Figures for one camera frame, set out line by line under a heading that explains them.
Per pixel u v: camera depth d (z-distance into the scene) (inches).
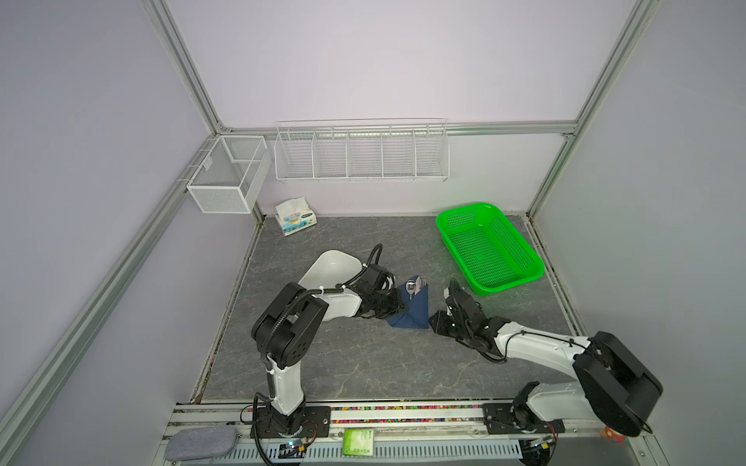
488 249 42.7
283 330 19.7
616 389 16.7
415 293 38.1
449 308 27.8
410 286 39.0
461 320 26.8
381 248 33.2
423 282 39.0
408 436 28.5
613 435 26.7
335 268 41.0
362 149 38.6
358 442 27.3
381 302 32.1
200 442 27.4
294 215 44.9
